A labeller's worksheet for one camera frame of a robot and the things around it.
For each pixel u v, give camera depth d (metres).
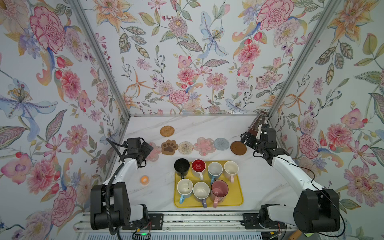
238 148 1.01
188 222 0.75
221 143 1.04
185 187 0.84
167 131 1.11
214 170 0.88
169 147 1.03
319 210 0.41
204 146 1.04
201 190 0.83
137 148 0.69
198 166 0.92
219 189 0.82
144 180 0.88
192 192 0.75
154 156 0.98
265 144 0.65
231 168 0.88
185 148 1.01
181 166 0.87
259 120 0.98
